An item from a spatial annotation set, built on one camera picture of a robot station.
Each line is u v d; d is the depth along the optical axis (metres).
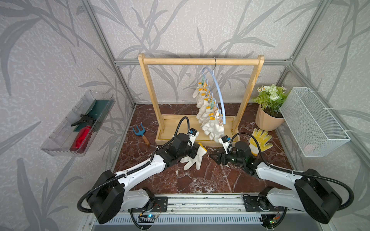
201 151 0.80
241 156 0.67
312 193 0.41
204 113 0.82
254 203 0.73
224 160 0.72
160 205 0.72
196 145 0.72
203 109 0.87
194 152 0.71
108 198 0.40
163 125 1.02
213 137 0.83
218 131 0.76
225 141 0.74
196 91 0.94
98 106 0.74
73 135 0.63
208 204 0.75
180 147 0.61
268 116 0.90
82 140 0.58
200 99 0.90
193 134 0.71
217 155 0.74
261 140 0.99
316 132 0.60
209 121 0.75
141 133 1.02
